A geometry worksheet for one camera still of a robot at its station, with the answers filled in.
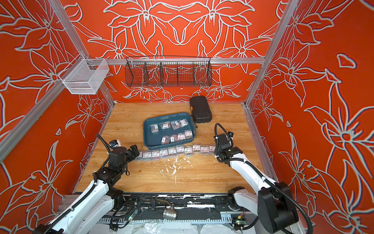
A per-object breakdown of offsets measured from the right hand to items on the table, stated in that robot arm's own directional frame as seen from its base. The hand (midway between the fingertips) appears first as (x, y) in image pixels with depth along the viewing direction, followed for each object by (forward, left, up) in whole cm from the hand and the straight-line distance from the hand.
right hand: (222, 147), depth 86 cm
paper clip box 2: (+12, +21, -4) cm, 24 cm away
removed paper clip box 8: (0, +10, -4) cm, 11 cm away
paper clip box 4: (+21, +24, -3) cm, 33 cm away
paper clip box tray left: (+16, +45, -3) cm, 48 cm away
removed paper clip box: (-6, +51, -4) cm, 51 cm away
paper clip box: (0, +16, -4) cm, 16 cm away
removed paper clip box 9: (+1, +5, -4) cm, 7 cm away
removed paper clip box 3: (-4, +41, -4) cm, 41 cm away
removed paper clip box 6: (0, +26, -4) cm, 26 cm away
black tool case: (+29, +11, +1) cm, 31 cm away
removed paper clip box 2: (-5, +46, -4) cm, 47 cm away
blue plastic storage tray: (+16, +35, -7) cm, 39 cm away
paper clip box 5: (+20, +31, -4) cm, 37 cm away
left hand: (-3, +55, +3) cm, 55 cm away
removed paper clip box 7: (0, +21, -4) cm, 21 cm away
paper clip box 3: (+9, +26, -3) cm, 27 cm away
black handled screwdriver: (+20, +15, -5) cm, 25 cm away
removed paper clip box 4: (-2, +36, -5) cm, 36 cm away
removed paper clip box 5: (-1, +31, -4) cm, 31 cm away
